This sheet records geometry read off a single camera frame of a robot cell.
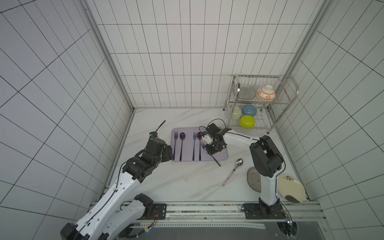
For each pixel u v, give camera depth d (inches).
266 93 33.6
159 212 28.5
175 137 39.8
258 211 26.2
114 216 20.4
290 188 31.8
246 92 36.0
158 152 22.0
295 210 29.8
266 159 20.4
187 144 38.8
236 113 41.2
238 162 34.5
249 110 42.0
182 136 39.5
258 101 33.8
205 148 33.6
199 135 39.2
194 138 39.5
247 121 39.5
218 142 28.6
